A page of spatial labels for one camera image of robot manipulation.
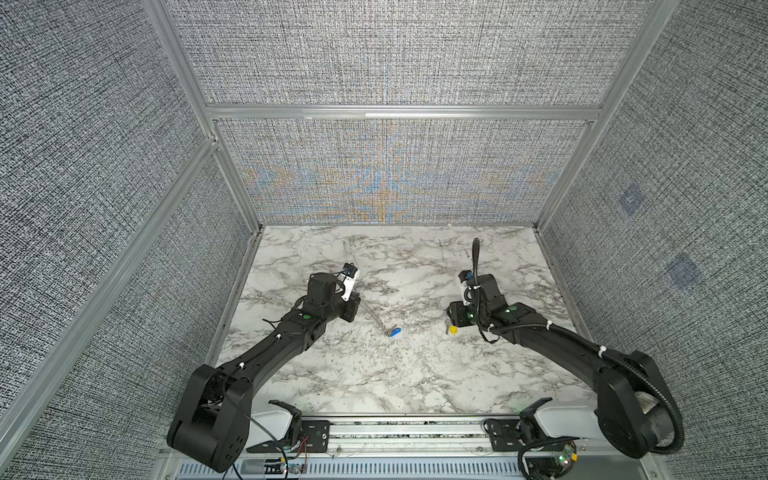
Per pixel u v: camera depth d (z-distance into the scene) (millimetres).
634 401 413
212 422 407
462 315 776
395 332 918
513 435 726
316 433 732
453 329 920
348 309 760
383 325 930
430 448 731
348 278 748
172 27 720
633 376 419
